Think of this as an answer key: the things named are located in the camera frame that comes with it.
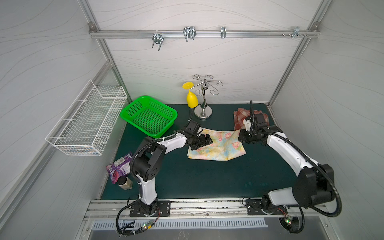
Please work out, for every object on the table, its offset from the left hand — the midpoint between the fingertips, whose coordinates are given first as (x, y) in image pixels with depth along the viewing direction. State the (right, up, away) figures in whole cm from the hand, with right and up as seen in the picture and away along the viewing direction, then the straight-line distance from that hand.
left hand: (206, 144), depth 91 cm
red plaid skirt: (+27, +19, +16) cm, 37 cm away
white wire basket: (-58, +13, -22) cm, 63 cm away
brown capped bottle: (-42, -16, -17) cm, 48 cm away
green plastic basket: (-40, +17, +21) cm, 48 cm away
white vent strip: (-45, -34, -22) cm, 61 cm away
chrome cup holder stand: (0, +21, +24) cm, 32 cm away
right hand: (+19, +5, -5) cm, 20 cm away
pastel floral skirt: (+12, -1, 0) cm, 12 cm away
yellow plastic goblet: (-9, +29, +11) cm, 32 cm away
